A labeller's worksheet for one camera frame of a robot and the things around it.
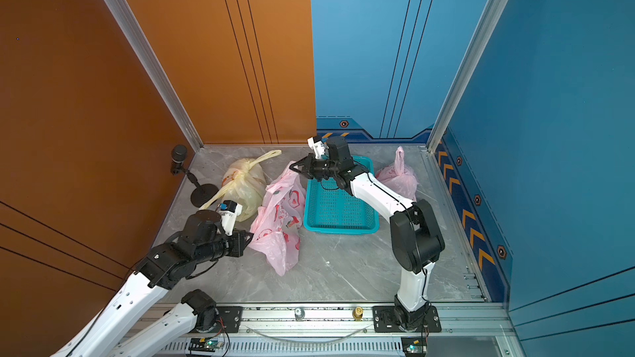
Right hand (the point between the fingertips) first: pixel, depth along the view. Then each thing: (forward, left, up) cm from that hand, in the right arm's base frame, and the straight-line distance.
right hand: (293, 167), depth 81 cm
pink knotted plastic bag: (+2, -37, -8) cm, 38 cm away
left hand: (-20, +10, -7) cm, 23 cm away
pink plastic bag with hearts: (-17, +4, -8) cm, 19 cm away
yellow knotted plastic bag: (+3, +20, -12) cm, 23 cm away
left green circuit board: (-46, +24, -26) cm, 58 cm away
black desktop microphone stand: (+5, +39, -22) cm, 45 cm away
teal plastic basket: (-3, -13, -24) cm, 27 cm away
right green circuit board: (-45, -37, -27) cm, 65 cm away
